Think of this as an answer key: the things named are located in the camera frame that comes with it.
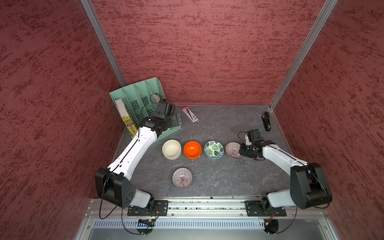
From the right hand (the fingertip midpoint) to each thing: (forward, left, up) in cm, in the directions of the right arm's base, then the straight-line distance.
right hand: (240, 153), depth 91 cm
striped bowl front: (-14, +36, -1) cm, 38 cm away
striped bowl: (+4, +4, -1) cm, 6 cm away
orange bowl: (+2, +30, +2) cm, 30 cm away
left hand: (+10, +41, +21) cm, 47 cm away
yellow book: (+11, +65, +24) cm, 71 cm away
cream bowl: (+2, +43, +3) cm, 43 cm away
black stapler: (+26, -25, -2) cm, 36 cm away
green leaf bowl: (+4, +16, -1) cm, 17 cm away
